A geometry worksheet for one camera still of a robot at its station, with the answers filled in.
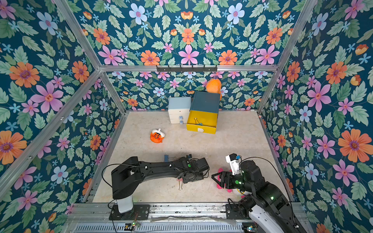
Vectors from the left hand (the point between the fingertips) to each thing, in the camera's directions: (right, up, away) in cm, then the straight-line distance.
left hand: (200, 178), depth 83 cm
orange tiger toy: (-30, +23, +16) cm, 41 cm away
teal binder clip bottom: (0, +31, +8) cm, 32 cm away
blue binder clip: (-22, +9, +10) cm, 26 cm away
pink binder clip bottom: (-12, -2, +1) cm, 13 cm away
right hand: (+7, +7, -17) cm, 19 cm away
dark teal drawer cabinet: (+3, +44, +25) cm, 51 cm away
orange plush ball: (+10, +58, +15) cm, 60 cm away
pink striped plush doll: (+11, +5, 0) cm, 12 cm away
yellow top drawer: (+6, +34, +12) cm, 37 cm away
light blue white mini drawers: (-15, +43, +21) cm, 50 cm away
